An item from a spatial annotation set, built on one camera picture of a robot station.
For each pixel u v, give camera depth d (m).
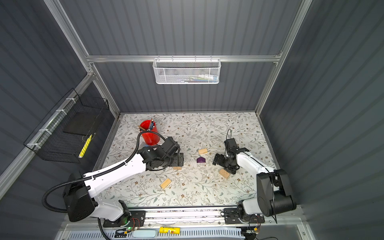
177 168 0.89
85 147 0.68
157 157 0.56
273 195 0.43
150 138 0.98
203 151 0.97
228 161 0.75
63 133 0.72
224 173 0.87
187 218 0.75
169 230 0.69
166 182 0.84
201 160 0.92
